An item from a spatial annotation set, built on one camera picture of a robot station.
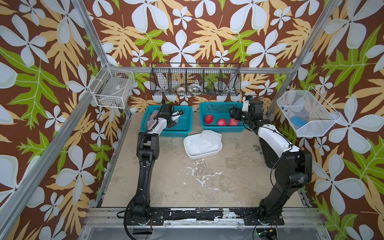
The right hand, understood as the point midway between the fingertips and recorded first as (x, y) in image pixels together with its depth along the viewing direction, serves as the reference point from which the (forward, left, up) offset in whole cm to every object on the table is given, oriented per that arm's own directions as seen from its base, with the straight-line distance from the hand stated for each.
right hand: (233, 109), depth 90 cm
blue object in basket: (-13, -31, +4) cm, 34 cm away
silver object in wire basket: (+17, +23, +4) cm, 29 cm away
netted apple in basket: (+12, +54, -16) cm, 57 cm away
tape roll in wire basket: (+14, +33, +5) cm, 36 cm away
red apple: (+10, +13, -19) cm, 25 cm away
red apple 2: (+6, +4, -18) cm, 19 cm away
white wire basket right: (-9, -40, +4) cm, 41 cm away
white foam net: (-14, +20, -19) cm, 31 cm away
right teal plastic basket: (+20, +4, -21) cm, 29 cm away
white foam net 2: (-11, +13, -13) cm, 21 cm away
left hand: (+13, +43, -17) cm, 48 cm away
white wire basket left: (+7, +72, +12) cm, 73 cm away
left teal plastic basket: (+10, +32, -23) cm, 41 cm away
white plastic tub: (-21, +24, -18) cm, 37 cm away
